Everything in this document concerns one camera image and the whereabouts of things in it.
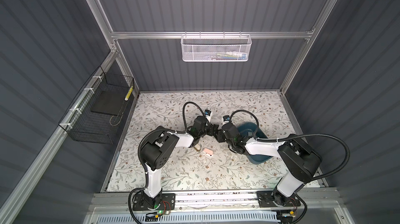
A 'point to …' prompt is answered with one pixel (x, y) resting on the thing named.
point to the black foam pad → (110, 102)
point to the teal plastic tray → (256, 159)
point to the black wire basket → (94, 115)
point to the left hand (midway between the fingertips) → (214, 124)
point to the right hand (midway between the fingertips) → (220, 131)
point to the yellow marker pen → (126, 97)
